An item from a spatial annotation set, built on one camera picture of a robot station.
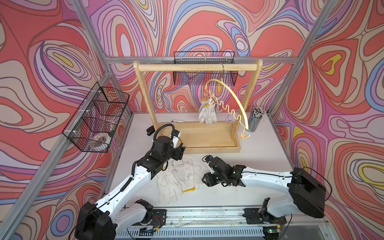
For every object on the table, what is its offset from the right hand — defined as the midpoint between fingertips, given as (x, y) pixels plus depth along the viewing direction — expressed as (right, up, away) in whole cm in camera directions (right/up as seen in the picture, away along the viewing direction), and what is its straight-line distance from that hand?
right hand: (207, 183), depth 82 cm
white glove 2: (-12, +4, +4) cm, 14 cm away
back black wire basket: (-2, +65, +19) cm, 68 cm away
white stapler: (-20, +36, +29) cm, 50 cm away
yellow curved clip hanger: (+31, +26, +26) cm, 48 cm away
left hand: (-14, +21, -2) cm, 26 cm away
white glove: (-22, -3, 0) cm, 22 cm away
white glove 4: (-1, +39, +13) cm, 41 cm away
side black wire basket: (-61, +32, -3) cm, 69 cm away
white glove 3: (+3, +40, +9) cm, 41 cm away
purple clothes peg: (+9, +35, -12) cm, 38 cm away
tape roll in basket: (-52, +26, -10) cm, 60 cm away
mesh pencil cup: (+34, +41, +14) cm, 55 cm away
